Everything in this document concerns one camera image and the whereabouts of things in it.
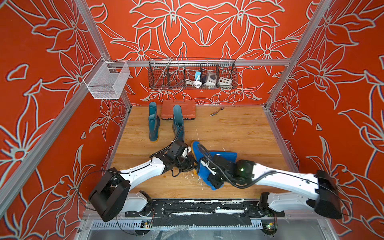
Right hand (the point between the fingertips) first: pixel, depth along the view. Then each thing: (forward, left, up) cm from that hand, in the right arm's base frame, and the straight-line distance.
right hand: (206, 179), depth 73 cm
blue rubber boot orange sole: (+15, +4, -1) cm, 15 cm away
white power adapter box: (+54, -4, +22) cm, 58 cm away
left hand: (+8, +3, -2) cm, 9 cm away
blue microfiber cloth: (+1, +2, +4) cm, 5 cm away
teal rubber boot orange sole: (+27, +29, +12) cm, 42 cm away
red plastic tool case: (+59, +11, -7) cm, 60 cm away
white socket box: (+56, -13, +19) cm, 61 cm away
